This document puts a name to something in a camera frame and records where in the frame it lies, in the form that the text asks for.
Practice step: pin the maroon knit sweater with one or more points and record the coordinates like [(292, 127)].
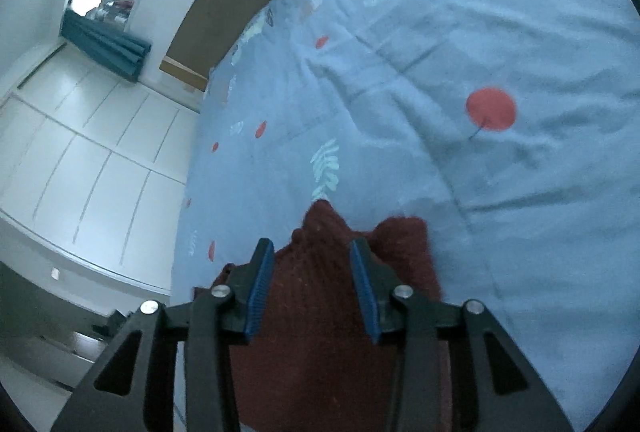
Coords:
[(320, 362)]

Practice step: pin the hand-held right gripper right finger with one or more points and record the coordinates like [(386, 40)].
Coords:
[(365, 294)]

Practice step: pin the white wall switch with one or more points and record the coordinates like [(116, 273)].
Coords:
[(55, 274)]

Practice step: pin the white wardrobe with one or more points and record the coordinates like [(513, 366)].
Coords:
[(90, 161)]

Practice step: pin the blue printed duvet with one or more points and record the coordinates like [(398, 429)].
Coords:
[(450, 36)]

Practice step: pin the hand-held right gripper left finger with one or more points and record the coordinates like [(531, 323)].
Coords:
[(260, 284)]

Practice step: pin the teal curtain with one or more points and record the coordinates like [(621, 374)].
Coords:
[(105, 44)]

